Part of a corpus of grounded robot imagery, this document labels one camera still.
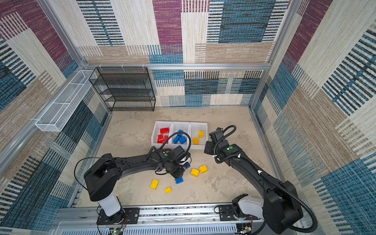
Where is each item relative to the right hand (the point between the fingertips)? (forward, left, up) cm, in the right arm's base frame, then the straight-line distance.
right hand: (211, 149), depth 85 cm
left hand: (-9, +17, -8) cm, 21 cm away
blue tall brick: (+17, +18, -9) cm, 27 cm away
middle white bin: (+22, +22, -6) cm, 31 cm away
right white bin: (+21, +9, -8) cm, 25 cm away
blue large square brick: (+13, +17, -9) cm, 23 cm away
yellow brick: (-8, +5, -9) cm, 13 cm away
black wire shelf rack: (+48, +58, +8) cm, 76 cm away
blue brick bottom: (-14, +19, -10) cm, 25 cm away
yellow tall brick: (+17, +4, -9) cm, 19 cm away
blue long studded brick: (+14, +21, -9) cm, 27 cm away
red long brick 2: (+13, +32, -8) cm, 35 cm away
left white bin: (+17, +34, -5) cm, 38 cm away
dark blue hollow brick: (-6, +14, -6) cm, 16 cm away
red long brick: (+21, +29, -9) cm, 37 cm away
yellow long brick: (-15, +32, -10) cm, 37 cm away
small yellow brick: (-18, +25, -10) cm, 32 cm away
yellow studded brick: (-10, +10, -8) cm, 16 cm away
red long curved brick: (+14, +28, -8) cm, 32 cm away
